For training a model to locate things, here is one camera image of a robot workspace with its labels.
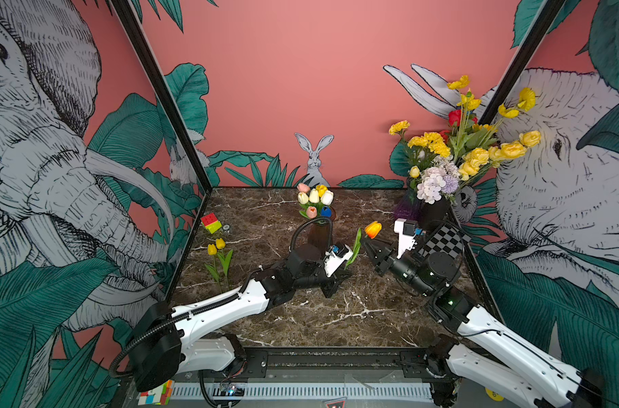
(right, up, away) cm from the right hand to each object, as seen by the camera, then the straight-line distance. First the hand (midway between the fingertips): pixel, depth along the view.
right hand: (362, 238), depth 64 cm
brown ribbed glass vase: (-11, -1, +24) cm, 27 cm away
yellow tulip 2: (-50, -6, +34) cm, 61 cm away
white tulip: (-9, +11, +11) cm, 18 cm away
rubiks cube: (-53, -41, +1) cm, 67 cm away
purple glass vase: (+26, +9, +37) cm, 46 cm away
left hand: (-1, -11, +8) cm, 13 cm away
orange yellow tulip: (+2, +2, -2) cm, 3 cm away
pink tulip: (-13, +7, +9) cm, 17 cm away
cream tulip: (-13, +12, +14) cm, 22 cm away
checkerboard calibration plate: (+40, -5, +36) cm, 54 cm away
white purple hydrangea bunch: (+29, +17, +17) cm, 38 cm away
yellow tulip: (-53, -9, +33) cm, 63 cm away
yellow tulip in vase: (-10, +14, +13) cm, 21 cm away
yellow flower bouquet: (+43, +30, +24) cm, 58 cm away
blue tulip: (-9, +7, +10) cm, 15 cm away
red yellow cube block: (-55, +2, +38) cm, 67 cm away
